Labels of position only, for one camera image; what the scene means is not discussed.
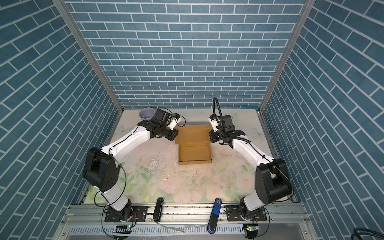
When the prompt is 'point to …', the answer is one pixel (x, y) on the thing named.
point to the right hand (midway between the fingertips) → (209, 131)
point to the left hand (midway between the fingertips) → (177, 133)
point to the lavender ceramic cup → (147, 113)
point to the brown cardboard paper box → (194, 145)
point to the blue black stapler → (212, 223)
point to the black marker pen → (157, 211)
